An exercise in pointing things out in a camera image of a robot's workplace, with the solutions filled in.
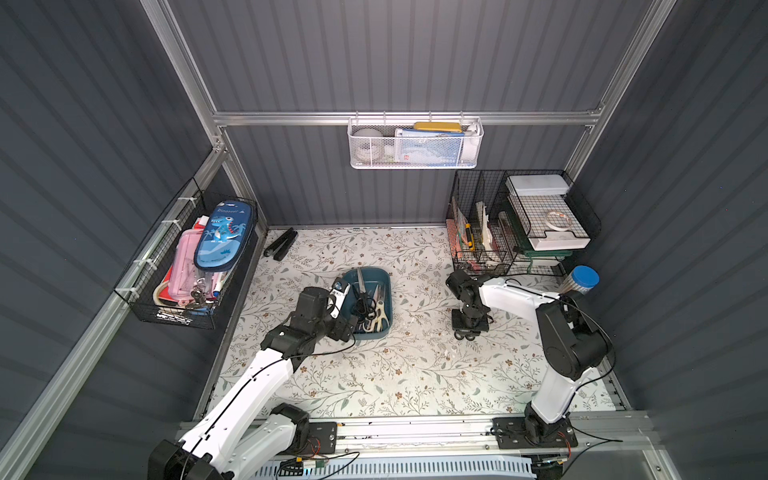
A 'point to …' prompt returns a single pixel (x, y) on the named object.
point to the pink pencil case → (183, 271)
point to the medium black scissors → (364, 306)
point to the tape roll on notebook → (558, 220)
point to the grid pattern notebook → (533, 210)
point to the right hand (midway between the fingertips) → (467, 331)
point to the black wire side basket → (138, 286)
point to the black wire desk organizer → (517, 222)
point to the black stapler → (280, 246)
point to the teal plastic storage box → (373, 276)
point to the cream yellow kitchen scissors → (379, 299)
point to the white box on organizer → (527, 185)
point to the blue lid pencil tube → (581, 280)
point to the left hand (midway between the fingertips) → (336, 309)
